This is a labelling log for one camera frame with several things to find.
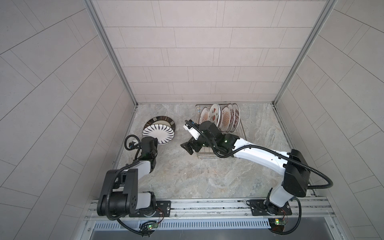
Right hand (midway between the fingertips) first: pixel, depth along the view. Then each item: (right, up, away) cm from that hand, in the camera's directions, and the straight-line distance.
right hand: (185, 140), depth 74 cm
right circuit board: (+43, -38, -6) cm, 57 cm away
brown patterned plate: (+24, +10, +25) cm, 36 cm away
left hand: (-19, +2, +16) cm, 25 cm away
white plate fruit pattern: (+17, +13, +20) cm, 29 cm away
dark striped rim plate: (-20, +9, +31) cm, 38 cm away
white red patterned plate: (+10, +12, +25) cm, 29 cm away
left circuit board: (-14, -36, -10) cm, 39 cm away
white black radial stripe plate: (-16, +1, +19) cm, 25 cm away
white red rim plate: (+33, +11, +41) cm, 54 cm away
